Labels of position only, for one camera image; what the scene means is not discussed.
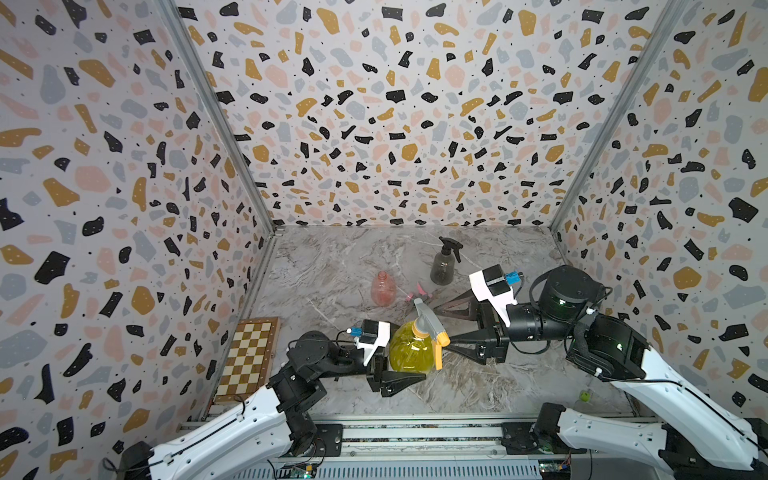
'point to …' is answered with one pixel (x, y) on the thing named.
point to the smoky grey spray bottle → (443, 269)
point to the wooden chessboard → (251, 360)
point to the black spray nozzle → (451, 244)
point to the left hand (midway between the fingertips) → (422, 358)
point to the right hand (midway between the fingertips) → (442, 330)
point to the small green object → (585, 396)
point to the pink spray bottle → (383, 290)
